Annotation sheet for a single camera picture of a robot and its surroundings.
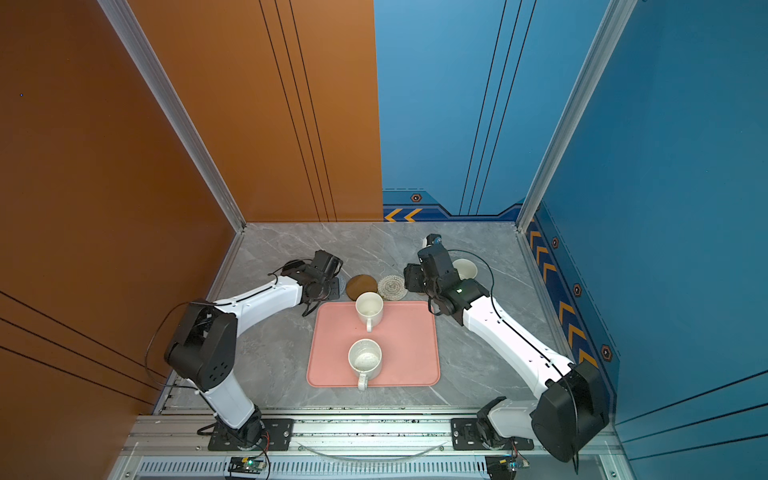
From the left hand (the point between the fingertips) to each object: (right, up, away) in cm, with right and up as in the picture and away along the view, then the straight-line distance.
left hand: (331, 286), depth 95 cm
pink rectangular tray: (+24, -15, -3) cm, 29 cm away
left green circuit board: (-15, -40, -24) cm, 49 cm away
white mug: (+12, -19, -10) cm, 25 cm away
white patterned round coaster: (+19, -1, +6) cm, 20 cm away
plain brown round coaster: (+8, 0, +7) cm, 11 cm away
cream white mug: (+12, -7, -1) cm, 14 cm away
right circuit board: (+46, -41, -24) cm, 66 cm away
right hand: (+25, +6, -13) cm, 29 cm away
